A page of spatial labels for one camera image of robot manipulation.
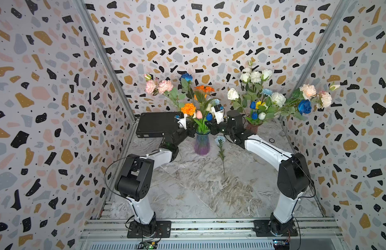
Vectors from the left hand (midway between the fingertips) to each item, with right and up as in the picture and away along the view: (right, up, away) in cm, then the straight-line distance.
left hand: (199, 120), depth 85 cm
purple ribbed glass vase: (+2, -14, +9) cm, 17 cm away
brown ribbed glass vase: (+32, -2, +7) cm, 32 cm away
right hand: (+4, -1, -1) cm, 4 cm away
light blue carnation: (+10, +10, -1) cm, 14 cm away
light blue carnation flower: (+14, -11, +21) cm, 28 cm away
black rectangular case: (-32, 0, +31) cm, 45 cm away
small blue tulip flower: (+5, +1, -5) cm, 8 cm away
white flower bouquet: (+34, +9, +3) cm, 35 cm away
